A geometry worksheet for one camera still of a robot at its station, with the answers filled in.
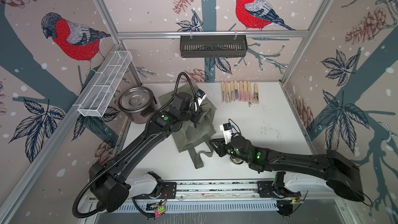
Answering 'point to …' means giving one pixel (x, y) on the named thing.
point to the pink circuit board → (159, 211)
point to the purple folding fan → (236, 86)
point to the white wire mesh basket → (95, 102)
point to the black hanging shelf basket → (211, 47)
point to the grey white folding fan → (256, 94)
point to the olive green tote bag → (188, 136)
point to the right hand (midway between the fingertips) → (210, 140)
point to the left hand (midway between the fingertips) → (203, 104)
